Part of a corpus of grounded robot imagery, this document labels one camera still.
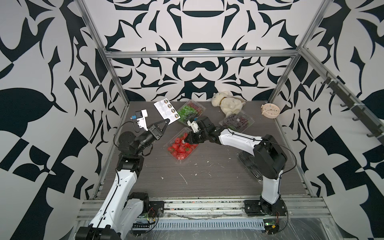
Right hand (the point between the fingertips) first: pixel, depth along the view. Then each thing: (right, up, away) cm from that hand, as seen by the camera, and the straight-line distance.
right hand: (183, 138), depth 87 cm
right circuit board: (+42, -40, -16) cm, 60 cm away
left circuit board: (-20, -41, -14) cm, 48 cm away
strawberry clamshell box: (-4, -6, +2) cm, 7 cm away
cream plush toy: (+31, +21, +18) cm, 42 cm away
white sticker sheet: (-7, +15, -17) cm, 24 cm away
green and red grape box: (+3, +17, +18) cm, 24 cm away
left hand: (-6, +11, -20) cm, 24 cm away
